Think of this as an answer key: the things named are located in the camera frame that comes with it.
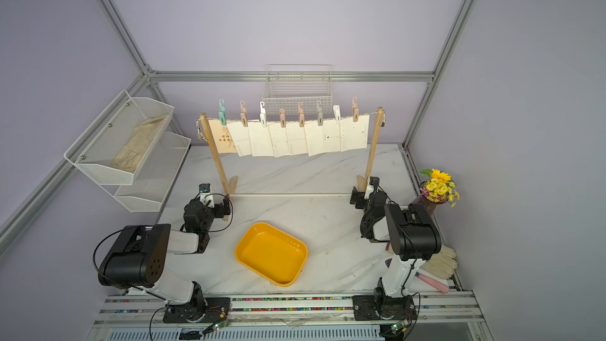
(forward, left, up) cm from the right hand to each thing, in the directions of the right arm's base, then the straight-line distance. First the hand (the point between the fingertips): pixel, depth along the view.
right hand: (366, 191), depth 99 cm
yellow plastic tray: (-24, +39, -5) cm, 46 cm away
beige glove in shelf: (+1, +84, +28) cm, 89 cm away
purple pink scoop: (-37, -19, -4) cm, 42 cm away
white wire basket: (+32, +32, +32) cm, 56 cm away
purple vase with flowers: (-13, -17, +20) cm, 30 cm away
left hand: (-3, +63, +2) cm, 63 cm away
